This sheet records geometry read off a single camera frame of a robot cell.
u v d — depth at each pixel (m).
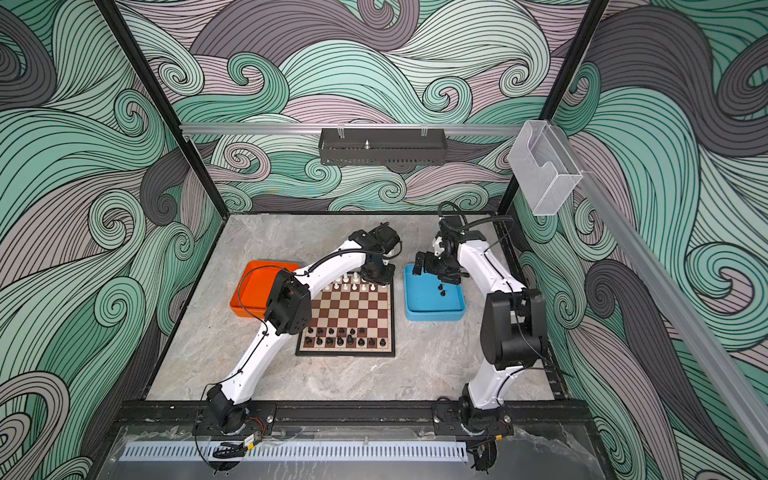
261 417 0.73
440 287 0.98
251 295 0.97
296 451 0.70
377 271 0.85
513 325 0.47
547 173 0.78
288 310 0.62
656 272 0.55
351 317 0.90
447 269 0.76
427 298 0.95
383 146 0.95
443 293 0.97
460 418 0.72
